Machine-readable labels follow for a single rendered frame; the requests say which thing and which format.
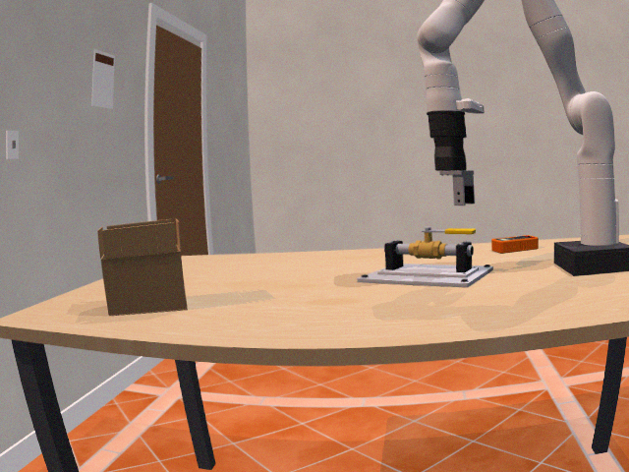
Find brown cardboard box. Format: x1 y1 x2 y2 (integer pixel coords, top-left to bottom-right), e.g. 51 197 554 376
97 219 188 316

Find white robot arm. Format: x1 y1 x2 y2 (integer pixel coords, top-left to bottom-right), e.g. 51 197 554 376
417 0 619 246

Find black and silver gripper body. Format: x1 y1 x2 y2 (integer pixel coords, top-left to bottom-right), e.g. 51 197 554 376
427 87 485 171

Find orange rectangular block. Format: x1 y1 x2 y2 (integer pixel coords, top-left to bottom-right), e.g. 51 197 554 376
491 235 539 254

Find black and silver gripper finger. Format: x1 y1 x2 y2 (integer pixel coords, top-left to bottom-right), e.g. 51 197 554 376
439 170 466 206
463 170 475 204

